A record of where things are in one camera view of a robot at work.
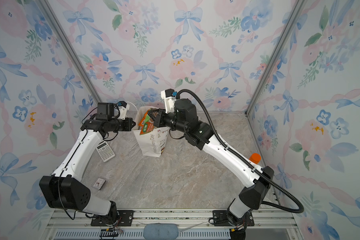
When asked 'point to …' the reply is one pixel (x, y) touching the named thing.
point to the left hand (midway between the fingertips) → (135, 121)
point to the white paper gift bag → (151, 144)
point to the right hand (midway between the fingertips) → (147, 111)
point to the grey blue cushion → (160, 231)
